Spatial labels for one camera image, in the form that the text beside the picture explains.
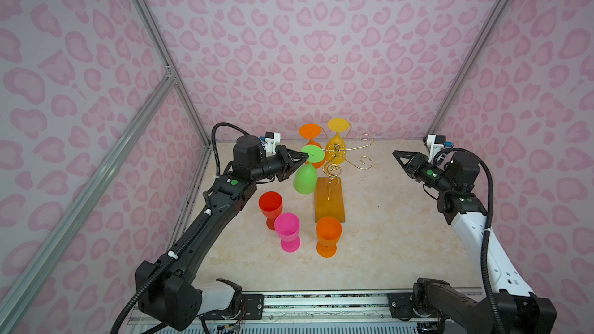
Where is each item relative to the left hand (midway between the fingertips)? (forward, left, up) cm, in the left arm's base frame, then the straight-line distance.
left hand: (310, 152), depth 67 cm
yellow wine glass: (+6, -8, -5) cm, 11 cm away
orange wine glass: (+14, -1, -5) cm, 15 cm away
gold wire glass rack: (+6, -9, -23) cm, 25 cm away
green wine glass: (+1, +1, -12) cm, 13 cm away
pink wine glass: (-10, +8, -26) cm, 30 cm away
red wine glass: (-5, +14, -22) cm, 26 cm away
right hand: (+2, -27, -4) cm, 27 cm away
